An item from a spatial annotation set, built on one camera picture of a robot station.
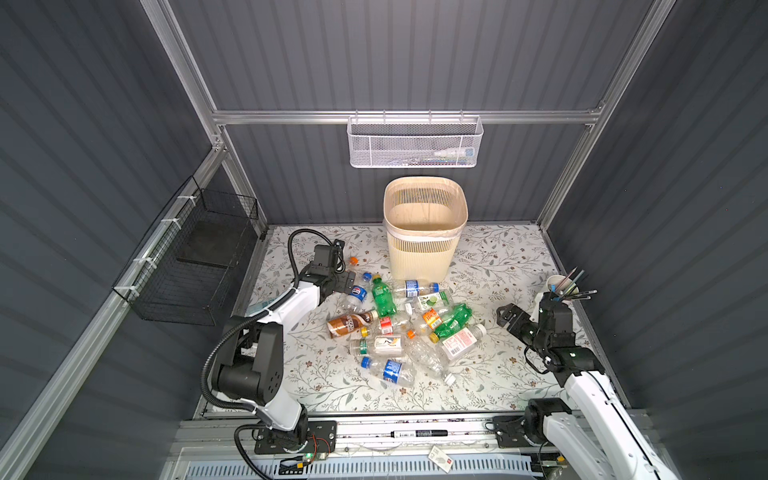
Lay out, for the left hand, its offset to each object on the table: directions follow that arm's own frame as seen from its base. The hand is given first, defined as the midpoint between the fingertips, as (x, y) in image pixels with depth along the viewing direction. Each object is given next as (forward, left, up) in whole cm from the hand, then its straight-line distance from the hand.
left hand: (333, 272), depth 94 cm
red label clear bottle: (-17, -16, -5) cm, 24 cm away
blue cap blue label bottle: (-30, -17, -5) cm, 35 cm away
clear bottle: (-25, -28, -10) cm, 39 cm away
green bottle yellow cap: (-14, -39, -7) cm, 42 cm away
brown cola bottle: (-15, -4, -6) cm, 17 cm away
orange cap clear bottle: (+11, -5, -8) cm, 14 cm away
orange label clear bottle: (-17, -29, -3) cm, 34 cm away
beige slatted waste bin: (+20, -31, +4) cm, 37 cm away
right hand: (-20, -51, +1) cm, 55 cm away
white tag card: (-50, -27, -9) cm, 57 cm away
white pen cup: (-9, -70, 0) cm, 71 cm away
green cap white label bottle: (-23, -15, -5) cm, 28 cm away
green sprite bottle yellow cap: (-6, -16, -8) cm, 18 cm away
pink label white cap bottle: (-22, -37, -5) cm, 44 cm away
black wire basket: (-10, +34, +17) cm, 39 cm away
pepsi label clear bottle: (-6, -6, -8) cm, 12 cm away
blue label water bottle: (-4, -26, -5) cm, 27 cm away
